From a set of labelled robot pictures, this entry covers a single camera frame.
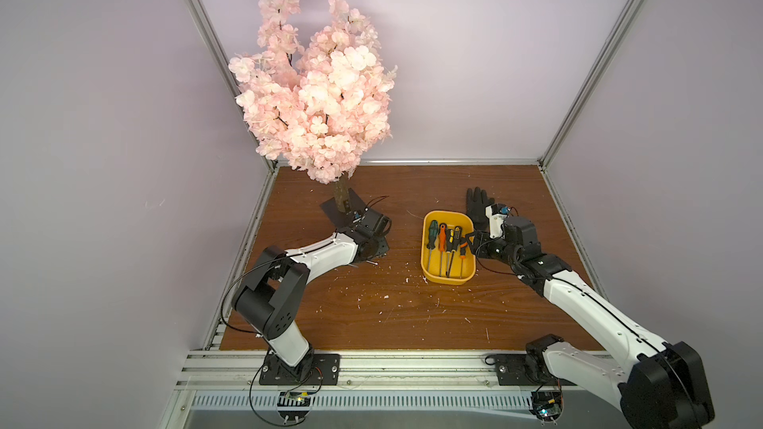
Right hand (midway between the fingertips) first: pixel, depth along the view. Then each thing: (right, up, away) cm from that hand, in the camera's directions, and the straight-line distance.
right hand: (472, 230), depth 82 cm
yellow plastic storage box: (-5, -9, +11) cm, 16 cm away
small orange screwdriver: (-1, -10, +10) cm, 14 cm away
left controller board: (-47, -40, -11) cm, 63 cm away
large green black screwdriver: (-9, -2, +15) cm, 17 cm away
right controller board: (+14, -40, -13) cm, 44 cm away
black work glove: (+8, +6, +24) cm, 26 cm away
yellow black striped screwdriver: (-4, -7, +12) cm, 15 cm away
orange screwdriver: (-6, -6, +13) cm, 15 cm away
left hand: (-25, -6, +10) cm, 28 cm away
